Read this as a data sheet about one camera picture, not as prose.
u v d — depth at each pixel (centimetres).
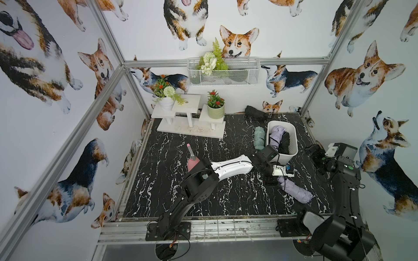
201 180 54
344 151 59
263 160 68
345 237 43
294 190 81
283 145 97
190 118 107
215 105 90
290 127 98
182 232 73
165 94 92
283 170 69
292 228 73
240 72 93
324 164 66
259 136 103
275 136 95
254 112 117
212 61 78
